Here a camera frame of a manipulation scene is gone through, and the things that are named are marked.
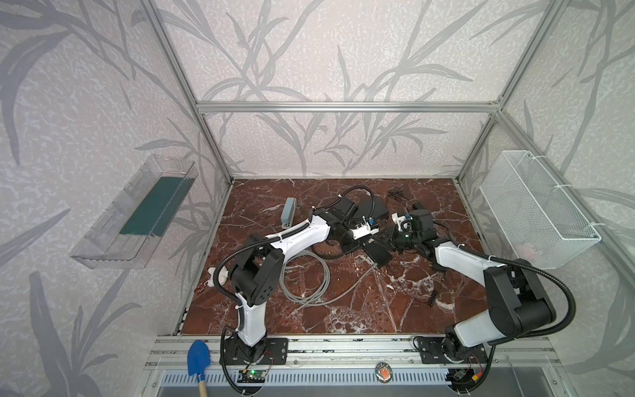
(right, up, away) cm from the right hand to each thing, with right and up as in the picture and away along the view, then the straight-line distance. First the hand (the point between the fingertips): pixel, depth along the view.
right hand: (373, 230), depth 88 cm
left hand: (-4, -3, 0) cm, 5 cm away
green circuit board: (-38, -41, -16) cm, 58 cm away
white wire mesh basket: (+40, +7, -24) cm, 47 cm away
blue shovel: (-55, -36, -15) cm, 67 cm away
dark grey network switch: (-2, +9, -9) cm, 13 cm away
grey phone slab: (-33, +6, +14) cm, 37 cm away
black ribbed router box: (+2, -6, -3) cm, 7 cm away
